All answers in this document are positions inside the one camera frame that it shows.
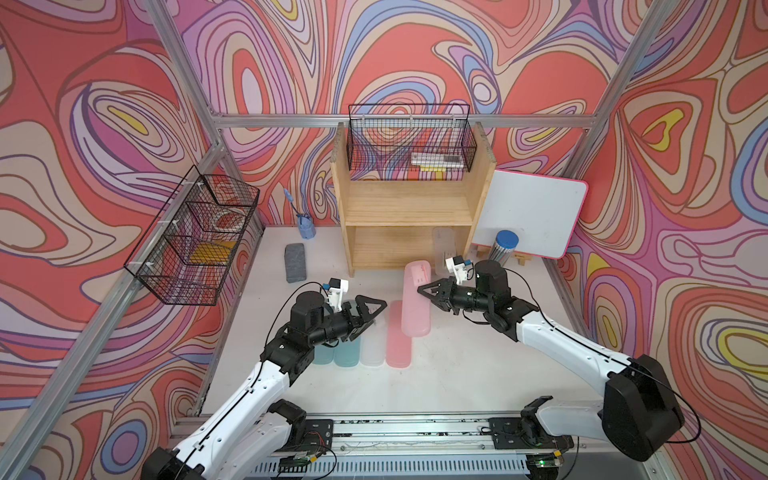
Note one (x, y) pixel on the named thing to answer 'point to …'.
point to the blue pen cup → (307, 228)
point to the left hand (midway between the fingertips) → (382, 314)
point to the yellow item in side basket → (212, 252)
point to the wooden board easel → (485, 252)
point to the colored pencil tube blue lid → (504, 244)
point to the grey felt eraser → (295, 262)
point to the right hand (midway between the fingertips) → (420, 298)
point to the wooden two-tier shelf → (389, 224)
